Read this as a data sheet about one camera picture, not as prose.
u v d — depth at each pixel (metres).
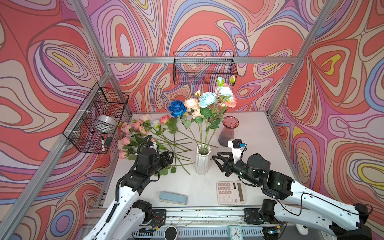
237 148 0.55
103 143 0.72
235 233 0.68
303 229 0.69
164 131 1.05
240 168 0.56
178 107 0.59
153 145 0.70
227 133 0.91
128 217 0.58
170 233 0.65
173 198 0.78
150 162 0.57
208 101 0.55
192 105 0.61
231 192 0.79
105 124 0.70
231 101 0.58
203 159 0.73
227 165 0.55
